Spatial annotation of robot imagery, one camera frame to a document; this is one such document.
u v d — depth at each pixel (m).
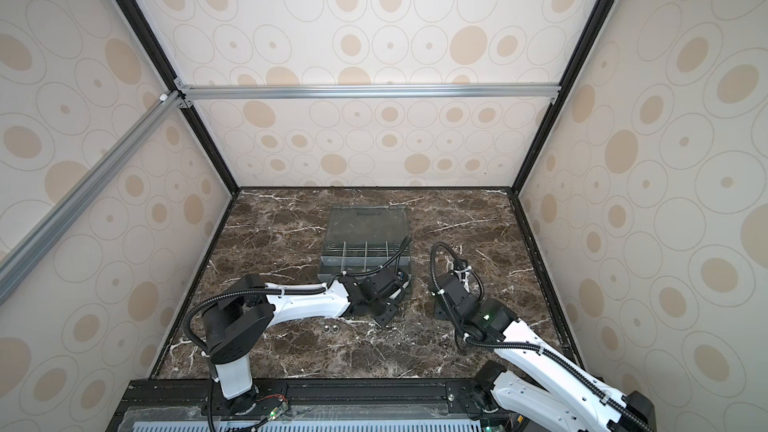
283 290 0.50
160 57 0.83
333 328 0.84
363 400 0.74
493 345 0.50
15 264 0.51
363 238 1.06
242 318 0.51
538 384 0.48
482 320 0.53
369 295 0.67
